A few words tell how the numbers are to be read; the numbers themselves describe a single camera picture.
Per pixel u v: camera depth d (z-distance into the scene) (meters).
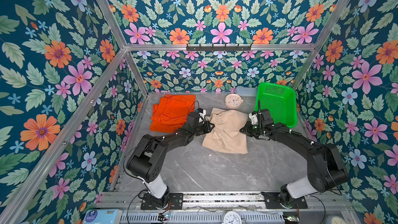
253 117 0.84
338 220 0.65
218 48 0.92
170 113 1.04
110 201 0.75
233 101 1.11
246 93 1.15
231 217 0.67
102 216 0.66
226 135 0.87
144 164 0.46
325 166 0.44
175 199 0.74
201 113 0.85
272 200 0.73
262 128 0.70
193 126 0.72
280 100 1.15
